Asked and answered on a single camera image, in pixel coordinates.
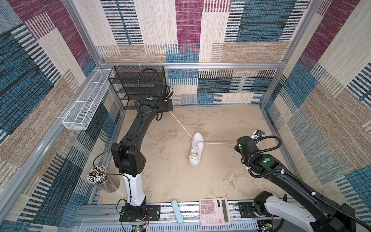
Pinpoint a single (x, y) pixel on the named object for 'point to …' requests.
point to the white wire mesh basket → (80, 114)
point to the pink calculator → (214, 211)
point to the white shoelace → (194, 140)
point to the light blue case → (177, 212)
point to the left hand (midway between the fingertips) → (168, 103)
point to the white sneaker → (197, 149)
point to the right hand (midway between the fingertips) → (242, 143)
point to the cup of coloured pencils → (99, 176)
